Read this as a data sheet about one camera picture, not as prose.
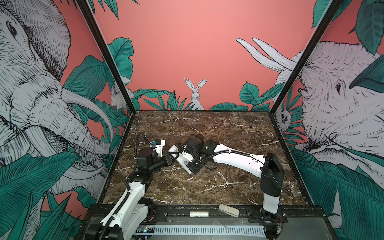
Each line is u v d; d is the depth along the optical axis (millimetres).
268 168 516
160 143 739
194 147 615
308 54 856
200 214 729
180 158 763
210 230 702
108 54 875
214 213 754
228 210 727
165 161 700
